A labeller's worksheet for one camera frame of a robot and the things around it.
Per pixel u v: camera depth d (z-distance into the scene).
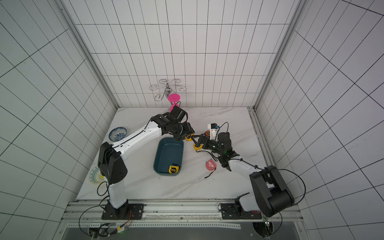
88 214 0.67
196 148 0.95
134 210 0.73
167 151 0.95
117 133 1.01
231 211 0.72
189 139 0.80
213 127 0.77
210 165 0.87
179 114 0.66
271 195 0.42
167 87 0.92
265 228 0.70
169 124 0.60
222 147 0.68
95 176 0.83
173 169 0.85
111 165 0.46
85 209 0.67
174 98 0.86
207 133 1.00
